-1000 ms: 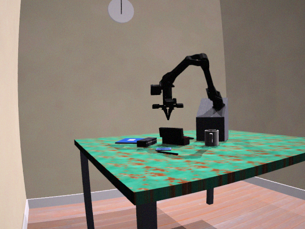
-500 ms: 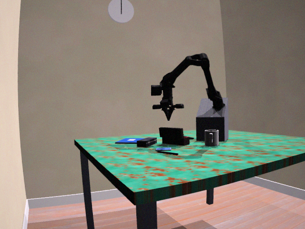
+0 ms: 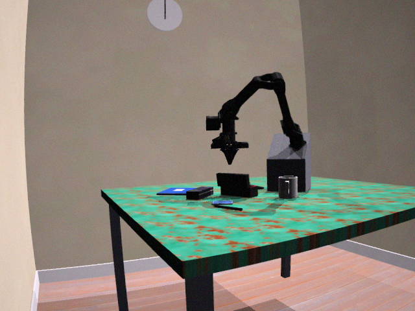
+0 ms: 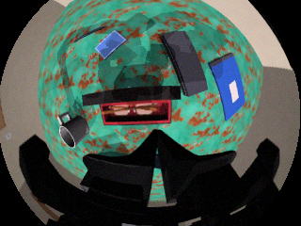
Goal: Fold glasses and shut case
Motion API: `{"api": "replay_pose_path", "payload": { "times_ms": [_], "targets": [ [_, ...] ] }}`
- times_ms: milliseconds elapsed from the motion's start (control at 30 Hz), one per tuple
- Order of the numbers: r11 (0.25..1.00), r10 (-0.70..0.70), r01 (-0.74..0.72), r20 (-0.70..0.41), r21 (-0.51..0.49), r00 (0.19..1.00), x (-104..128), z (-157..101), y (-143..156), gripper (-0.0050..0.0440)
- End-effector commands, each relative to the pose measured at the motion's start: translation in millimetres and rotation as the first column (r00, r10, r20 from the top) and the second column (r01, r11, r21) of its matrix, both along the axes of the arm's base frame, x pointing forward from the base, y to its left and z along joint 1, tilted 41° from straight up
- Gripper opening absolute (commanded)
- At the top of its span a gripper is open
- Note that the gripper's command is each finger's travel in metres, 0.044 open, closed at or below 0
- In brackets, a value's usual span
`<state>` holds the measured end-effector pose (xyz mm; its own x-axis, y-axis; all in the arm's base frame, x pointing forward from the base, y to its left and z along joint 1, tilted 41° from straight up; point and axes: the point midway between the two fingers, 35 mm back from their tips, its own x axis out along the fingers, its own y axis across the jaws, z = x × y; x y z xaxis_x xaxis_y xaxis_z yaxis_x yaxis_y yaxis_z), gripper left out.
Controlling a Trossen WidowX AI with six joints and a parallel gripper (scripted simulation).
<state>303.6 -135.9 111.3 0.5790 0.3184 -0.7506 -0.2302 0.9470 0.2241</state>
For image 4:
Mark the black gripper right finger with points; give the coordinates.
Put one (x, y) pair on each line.
(179, 166)

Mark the dark grey mug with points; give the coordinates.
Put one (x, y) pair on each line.
(75, 129)

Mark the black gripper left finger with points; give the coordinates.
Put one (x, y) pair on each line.
(135, 169)

